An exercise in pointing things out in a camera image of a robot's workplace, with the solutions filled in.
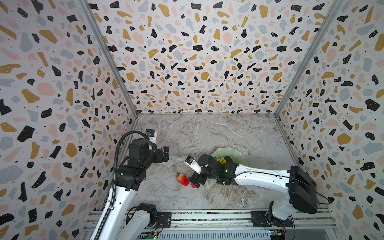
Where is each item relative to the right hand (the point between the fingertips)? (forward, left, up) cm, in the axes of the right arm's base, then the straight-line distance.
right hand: (190, 168), depth 77 cm
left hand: (+6, +15, +13) cm, 21 cm away
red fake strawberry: (-2, +4, -10) cm, 11 cm away
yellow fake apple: (+9, -18, -8) cm, 22 cm away
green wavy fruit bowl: (+13, -27, -10) cm, 32 cm away
